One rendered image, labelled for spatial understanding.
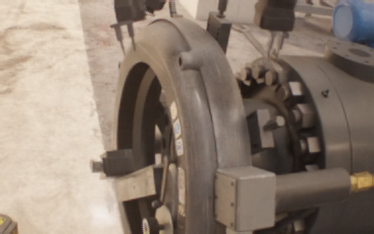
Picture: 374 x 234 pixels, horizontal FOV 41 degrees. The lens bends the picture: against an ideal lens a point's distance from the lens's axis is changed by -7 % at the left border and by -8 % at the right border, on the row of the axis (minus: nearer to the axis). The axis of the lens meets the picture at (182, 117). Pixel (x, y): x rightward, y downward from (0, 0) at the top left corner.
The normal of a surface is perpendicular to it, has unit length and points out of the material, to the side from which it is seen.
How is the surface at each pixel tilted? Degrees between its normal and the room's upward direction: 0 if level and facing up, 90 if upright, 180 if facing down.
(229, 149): 55
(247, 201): 67
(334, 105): 35
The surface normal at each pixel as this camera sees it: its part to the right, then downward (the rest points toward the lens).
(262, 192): 0.36, 0.07
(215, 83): 0.27, -0.51
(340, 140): 0.34, -0.18
